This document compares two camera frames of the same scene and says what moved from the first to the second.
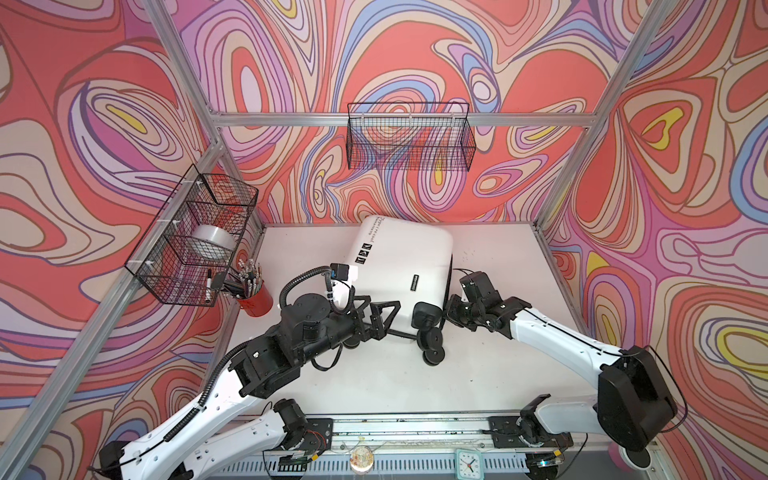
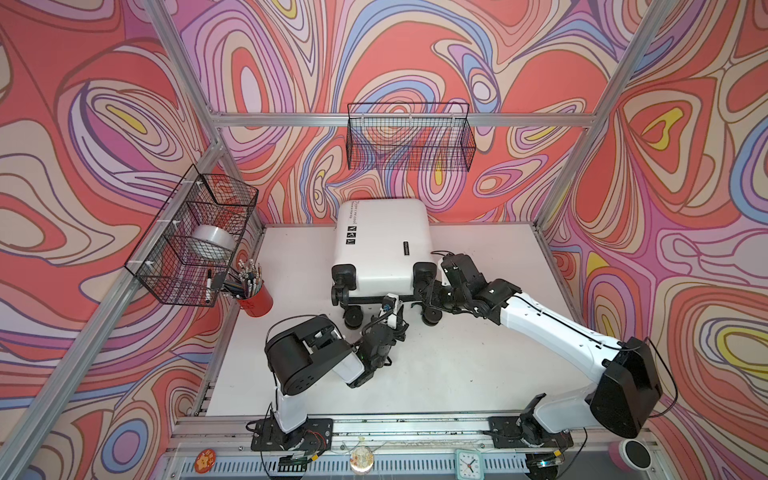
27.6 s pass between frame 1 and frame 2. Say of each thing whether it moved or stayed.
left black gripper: moved
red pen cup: stayed
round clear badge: stayed
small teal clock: stayed
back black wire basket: stayed
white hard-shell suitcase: moved
